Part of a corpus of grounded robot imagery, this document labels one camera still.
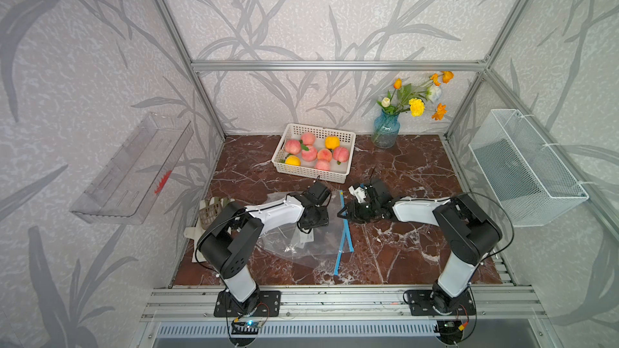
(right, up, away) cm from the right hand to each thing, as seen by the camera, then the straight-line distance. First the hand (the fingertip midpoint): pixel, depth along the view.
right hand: (339, 215), depth 90 cm
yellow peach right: (-2, +29, +22) cm, 36 cm away
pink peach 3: (+2, +23, +16) cm, 28 cm away
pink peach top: (-13, +30, +22) cm, 40 cm away
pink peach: (-20, +27, +18) cm, 38 cm away
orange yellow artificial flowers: (+29, +46, +9) cm, 55 cm away
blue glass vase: (+22, +34, +19) cm, 45 cm away
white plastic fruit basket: (0, +15, +9) cm, 17 cm away
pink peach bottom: (-7, +19, +12) cm, 23 cm away
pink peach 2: (-12, +23, +17) cm, 31 cm away
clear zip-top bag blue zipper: (-7, -11, -2) cm, 13 cm away
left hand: (-6, -3, 0) cm, 6 cm away
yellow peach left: (-19, +20, +15) cm, 32 cm away
